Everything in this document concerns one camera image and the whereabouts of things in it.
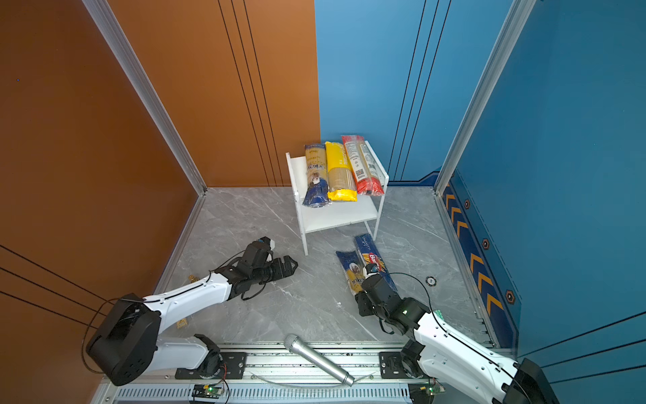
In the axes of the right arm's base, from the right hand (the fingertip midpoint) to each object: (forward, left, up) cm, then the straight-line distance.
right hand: (360, 297), depth 82 cm
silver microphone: (-14, +19, -3) cm, 24 cm away
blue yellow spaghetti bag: (+9, +2, +2) cm, 9 cm away
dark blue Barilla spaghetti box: (+17, -4, -2) cm, 18 cm away
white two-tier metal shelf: (+30, -4, +11) cm, 32 cm away
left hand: (+11, +24, +2) cm, 26 cm away
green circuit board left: (-25, +44, -6) cm, 51 cm away
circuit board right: (-25, -17, -6) cm, 31 cm away
